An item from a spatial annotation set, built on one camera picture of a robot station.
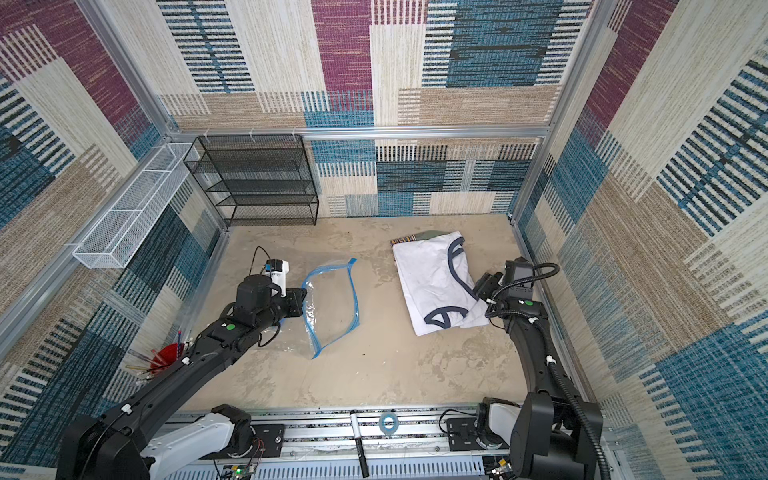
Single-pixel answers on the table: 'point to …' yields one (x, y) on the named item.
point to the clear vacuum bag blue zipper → (330, 311)
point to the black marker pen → (359, 443)
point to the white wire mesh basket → (113, 242)
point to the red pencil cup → (167, 356)
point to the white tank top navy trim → (436, 282)
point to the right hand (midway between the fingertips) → (487, 291)
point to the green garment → (421, 236)
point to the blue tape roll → (381, 423)
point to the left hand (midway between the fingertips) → (308, 290)
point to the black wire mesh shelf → (257, 180)
